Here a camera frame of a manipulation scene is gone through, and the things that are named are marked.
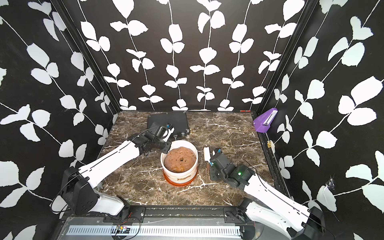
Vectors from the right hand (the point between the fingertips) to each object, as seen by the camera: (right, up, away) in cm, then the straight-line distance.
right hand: (210, 167), depth 77 cm
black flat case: (-21, +26, +34) cm, 48 cm away
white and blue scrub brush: (-1, +6, +4) cm, 7 cm away
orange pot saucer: (-17, -11, +6) cm, 21 cm away
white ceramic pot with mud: (-16, +1, +3) cm, 17 cm away
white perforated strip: (-30, -28, -7) cm, 42 cm away
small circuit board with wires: (-44, -27, -7) cm, 52 cm away
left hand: (-22, +13, +5) cm, 26 cm away
